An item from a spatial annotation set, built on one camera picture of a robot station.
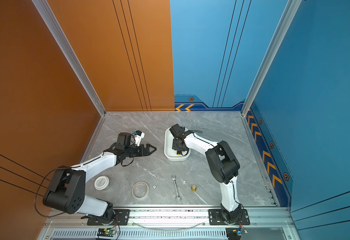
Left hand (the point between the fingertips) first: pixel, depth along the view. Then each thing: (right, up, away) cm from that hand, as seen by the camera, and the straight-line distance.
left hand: (151, 148), depth 89 cm
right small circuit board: (+43, -37, -19) cm, 60 cm away
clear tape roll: (-5, -22, -6) cm, 24 cm away
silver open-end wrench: (+16, -25, -8) cm, 31 cm away
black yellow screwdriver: (+16, -3, +3) cm, 17 cm away
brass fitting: (+24, -20, -9) cm, 33 cm away
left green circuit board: (-18, -37, -18) cm, 45 cm away
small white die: (+2, -20, -6) cm, 21 cm away
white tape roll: (-25, -17, -10) cm, 31 cm away
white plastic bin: (+11, -5, +6) cm, 13 cm away
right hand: (+15, 0, +8) cm, 16 cm away
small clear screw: (+19, -18, -4) cm, 27 cm away
